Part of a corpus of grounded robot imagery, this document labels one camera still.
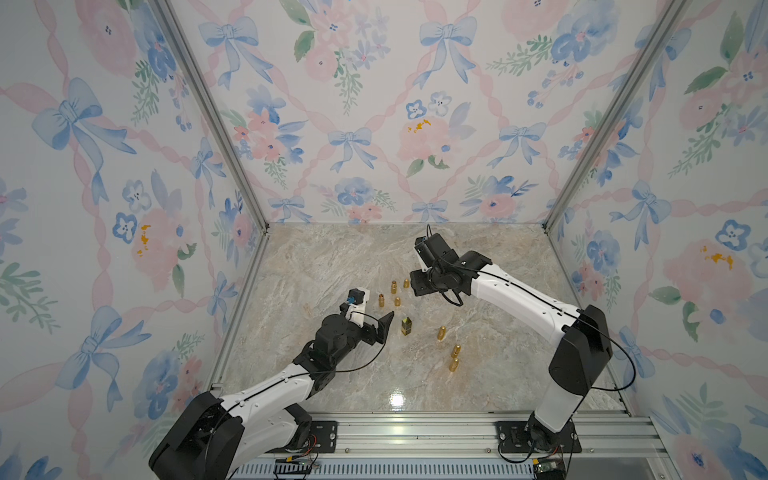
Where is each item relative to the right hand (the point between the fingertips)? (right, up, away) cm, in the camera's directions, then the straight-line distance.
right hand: (419, 280), depth 85 cm
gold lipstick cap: (-6, -8, +12) cm, 16 cm away
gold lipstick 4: (+9, -23, -3) cm, 25 cm away
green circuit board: (+30, -45, -12) cm, 55 cm away
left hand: (-11, -7, -4) cm, 13 cm away
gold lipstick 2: (-11, -7, +11) cm, 17 cm away
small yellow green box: (-3, -15, +7) cm, 17 cm away
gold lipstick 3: (+7, -16, +3) cm, 18 cm away
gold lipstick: (-7, -4, +15) cm, 17 cm away
